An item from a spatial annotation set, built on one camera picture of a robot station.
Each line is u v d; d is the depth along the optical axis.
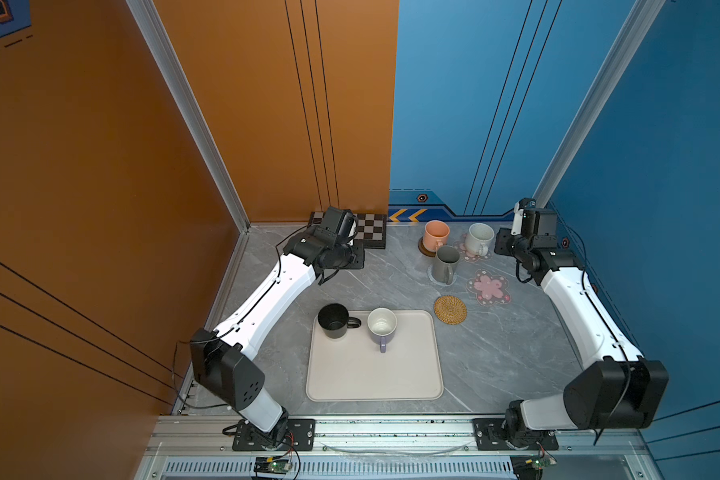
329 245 0.58
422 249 1.12
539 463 0.70
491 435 0.72
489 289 1.00
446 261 0.95
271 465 0.71
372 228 1.15
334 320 0.88
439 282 1.02
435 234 1.06
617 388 0.40
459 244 1.13
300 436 0.74
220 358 0.42
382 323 0.91
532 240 0.60
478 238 1.05
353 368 0.85
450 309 0.96
